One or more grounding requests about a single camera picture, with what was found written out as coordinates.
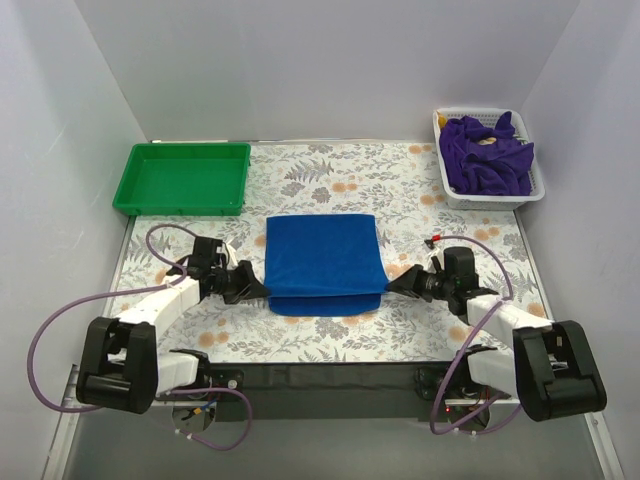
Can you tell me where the blue towel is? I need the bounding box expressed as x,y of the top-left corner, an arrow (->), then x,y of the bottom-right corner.
265,214 -> 389,317

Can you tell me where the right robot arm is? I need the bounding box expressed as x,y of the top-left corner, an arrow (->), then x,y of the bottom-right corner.
386,247 -> 607,422

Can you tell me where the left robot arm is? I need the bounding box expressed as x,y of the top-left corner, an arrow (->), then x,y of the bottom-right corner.
76,236 -> 270,414

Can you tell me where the green plastic tray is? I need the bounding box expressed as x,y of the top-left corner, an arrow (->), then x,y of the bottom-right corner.
113,143 -> 251,216

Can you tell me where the purple towel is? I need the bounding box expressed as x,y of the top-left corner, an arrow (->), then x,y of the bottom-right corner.
439,111 -> 534,196

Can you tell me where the white plastic laundry basket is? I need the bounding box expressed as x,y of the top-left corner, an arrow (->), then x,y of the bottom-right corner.
433,107 -> 545,210

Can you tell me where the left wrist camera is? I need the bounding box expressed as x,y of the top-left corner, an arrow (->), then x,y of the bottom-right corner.
221,242 -> 238,269

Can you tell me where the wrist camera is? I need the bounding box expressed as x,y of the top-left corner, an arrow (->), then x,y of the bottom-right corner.
221,242 -> 238,269
424,238 -> 444,274

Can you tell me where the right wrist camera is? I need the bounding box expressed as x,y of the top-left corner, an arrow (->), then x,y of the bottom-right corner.
424,238 -> 444,274

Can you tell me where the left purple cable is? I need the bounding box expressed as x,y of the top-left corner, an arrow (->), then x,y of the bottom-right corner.
27,224 -> 254,451

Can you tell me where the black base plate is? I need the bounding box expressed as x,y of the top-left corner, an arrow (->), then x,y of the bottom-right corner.
204,361 -> 449,422

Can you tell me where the aluminium rail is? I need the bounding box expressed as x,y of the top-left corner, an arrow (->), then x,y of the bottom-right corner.
74,357 -> 210,414

